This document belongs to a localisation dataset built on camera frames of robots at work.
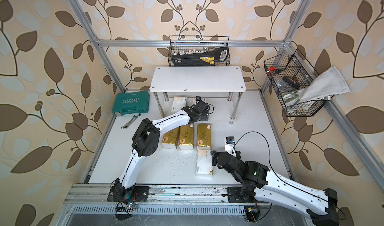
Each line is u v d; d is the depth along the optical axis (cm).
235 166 53
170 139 85
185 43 91
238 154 68
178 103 98
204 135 88
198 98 87
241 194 65
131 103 108
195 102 88
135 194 73
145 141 56
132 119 105
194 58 83
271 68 87
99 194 76
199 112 76
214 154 66
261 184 49
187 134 89
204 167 79
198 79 79
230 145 64
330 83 58
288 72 85
